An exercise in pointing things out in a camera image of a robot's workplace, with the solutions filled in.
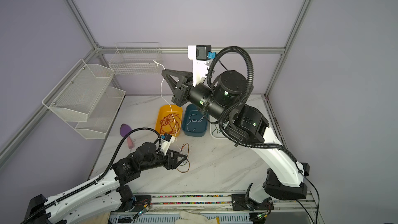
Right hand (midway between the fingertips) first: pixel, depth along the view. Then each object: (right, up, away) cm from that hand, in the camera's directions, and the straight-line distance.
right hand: (159, 72), depth 39 cm
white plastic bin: (+18, -23, +56) cm, 63 cm away
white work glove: (+4, -60, +31) cm, 68 cm away
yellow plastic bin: (-16, -10, +66) cm, 69 cm away
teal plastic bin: (+5, -18, +65) cm, 68 cm away
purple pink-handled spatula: (-42, -23, +62) cm, 79 cm away
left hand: (+1, -32, +33) cm, 46 cm away
